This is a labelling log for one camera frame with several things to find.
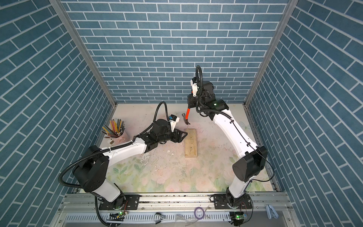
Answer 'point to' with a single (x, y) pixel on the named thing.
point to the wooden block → (190, 143)
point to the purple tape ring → (194, 213)
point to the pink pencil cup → (111, 141)
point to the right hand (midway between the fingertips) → (191, 96)
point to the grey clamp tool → (271, 212)
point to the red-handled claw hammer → (186, 117)
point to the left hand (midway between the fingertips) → (186, 133)
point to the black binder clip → (159, 217)
